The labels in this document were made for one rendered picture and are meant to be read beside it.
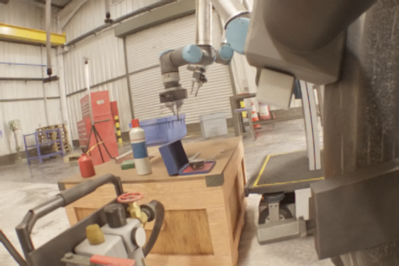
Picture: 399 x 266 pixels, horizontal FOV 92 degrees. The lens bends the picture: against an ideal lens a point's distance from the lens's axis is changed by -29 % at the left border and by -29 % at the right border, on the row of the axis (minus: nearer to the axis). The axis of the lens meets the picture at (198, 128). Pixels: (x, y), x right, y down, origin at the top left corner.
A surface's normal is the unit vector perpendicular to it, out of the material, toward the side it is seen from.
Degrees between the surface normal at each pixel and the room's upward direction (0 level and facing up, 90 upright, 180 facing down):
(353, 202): 90
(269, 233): 60
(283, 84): 90
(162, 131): 90
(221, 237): 90
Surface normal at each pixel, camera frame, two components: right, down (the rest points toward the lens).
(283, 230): -0.32, -0.40
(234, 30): -0.57, 0.22
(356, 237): -0.23, 0.11
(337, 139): -0.94, 0.09
